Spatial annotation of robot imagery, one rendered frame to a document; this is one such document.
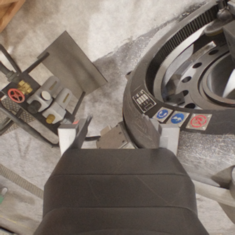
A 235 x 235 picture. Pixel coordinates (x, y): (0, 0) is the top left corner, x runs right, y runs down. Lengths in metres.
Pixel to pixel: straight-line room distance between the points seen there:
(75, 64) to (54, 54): 0.15
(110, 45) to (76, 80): 0.36
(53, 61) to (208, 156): 1.15
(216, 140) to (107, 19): 0.94
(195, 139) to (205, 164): 0.04
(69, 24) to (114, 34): 0.27
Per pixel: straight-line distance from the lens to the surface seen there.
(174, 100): 0.57
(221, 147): 0.27
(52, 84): 0.96
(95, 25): 1.11
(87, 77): 1.23
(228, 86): 0.73
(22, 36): 1.32
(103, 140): 0.48
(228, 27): 0.37
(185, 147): 0.29
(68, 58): 1.21
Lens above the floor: 1.06
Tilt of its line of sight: 49 degrees down
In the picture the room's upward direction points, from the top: 171 degrees counter-clockwise
